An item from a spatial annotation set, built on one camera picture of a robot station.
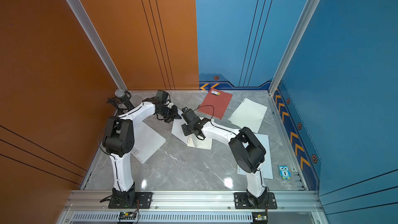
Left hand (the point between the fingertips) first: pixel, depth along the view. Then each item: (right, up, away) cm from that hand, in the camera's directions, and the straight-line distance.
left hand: (182, 114), depth 97 cm
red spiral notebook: (+22, +7, +16) cm, 28 cm away
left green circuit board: (-22, -45, -26) cm, 56 cm away
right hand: (+3, -7, -5) cm, 9 cm away
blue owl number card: (+56, -29, -16) cm, 65 cm away
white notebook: (+6, -14, -7) cm, 17 cm away
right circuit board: (+40, -46, -26) cm, 66 cm away
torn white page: (+45, -1, +10) cm, 46 cm away
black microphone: (-36, +8, -5) cm, 37 cm away
